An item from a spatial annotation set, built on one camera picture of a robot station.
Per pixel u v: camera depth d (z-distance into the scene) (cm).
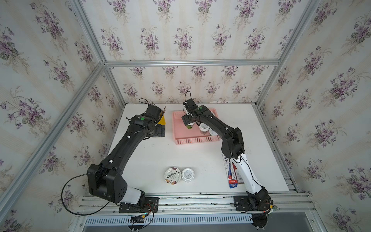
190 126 101
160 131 72
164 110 98
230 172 83
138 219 71
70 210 37
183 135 98
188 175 77
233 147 62
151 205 73
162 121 106
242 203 73
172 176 78
